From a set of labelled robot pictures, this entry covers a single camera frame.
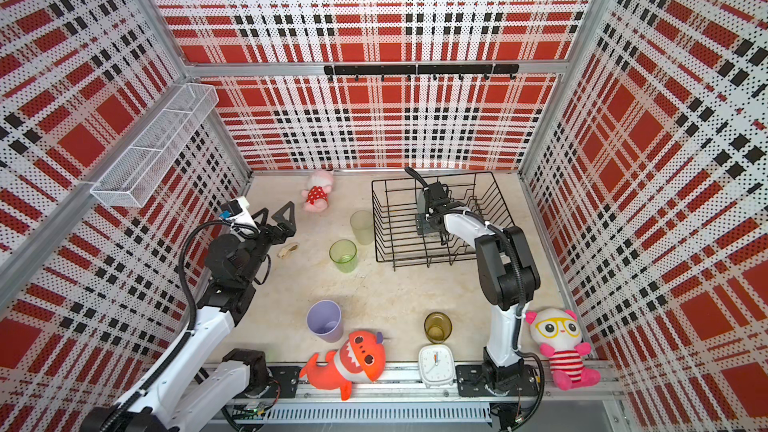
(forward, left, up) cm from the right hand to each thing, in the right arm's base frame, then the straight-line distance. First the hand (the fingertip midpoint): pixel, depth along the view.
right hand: (436, 222), depth 99 cm
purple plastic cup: (-31, +33, -3) cm, 45 cm away
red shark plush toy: (-41, +22, +3) cm, 47 cm away
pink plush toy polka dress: (+14, +43, 0) cm, 45 cm away
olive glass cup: (-32, +2, -5) cm, 33 cm away
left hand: (-11, +42, +22) cm, 49 cm away
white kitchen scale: (-42, +3, -3) cm, 42 cm away
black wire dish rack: (+5, +14, -3) cm, 16 cm away
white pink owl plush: (-36, -28, +2) cm, 45 cm away
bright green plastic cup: (-10, +31, -2) cm, 32 cm away
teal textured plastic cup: (-6, +5, +6) cm, 10 cm away
